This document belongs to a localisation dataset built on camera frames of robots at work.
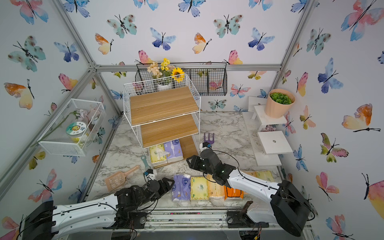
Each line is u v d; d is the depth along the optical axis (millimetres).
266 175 846
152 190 597
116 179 870
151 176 739
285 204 412
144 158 959
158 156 893
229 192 770
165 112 648
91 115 782
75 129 649
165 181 738
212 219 755
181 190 791
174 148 931
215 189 804
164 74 855
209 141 1044
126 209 572
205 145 743
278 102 778
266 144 841
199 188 789
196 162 705
